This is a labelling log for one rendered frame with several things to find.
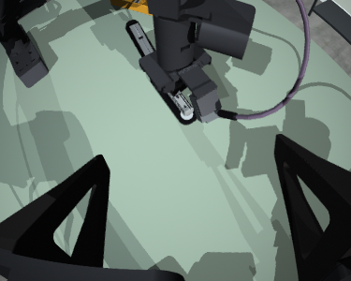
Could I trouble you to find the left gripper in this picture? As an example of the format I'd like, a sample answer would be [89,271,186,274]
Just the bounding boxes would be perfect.
[139,40,222,117]

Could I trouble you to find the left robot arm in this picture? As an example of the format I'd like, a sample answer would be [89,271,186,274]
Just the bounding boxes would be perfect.
[0,0,256,124]

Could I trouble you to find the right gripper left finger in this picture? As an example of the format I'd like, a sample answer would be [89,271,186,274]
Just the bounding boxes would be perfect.
[0,155,110,268]

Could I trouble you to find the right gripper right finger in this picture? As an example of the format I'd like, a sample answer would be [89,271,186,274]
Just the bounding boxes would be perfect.
[274,134,351,281]

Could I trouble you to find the orange tray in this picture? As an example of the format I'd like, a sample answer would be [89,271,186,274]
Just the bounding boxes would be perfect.
[111,0,153,16]

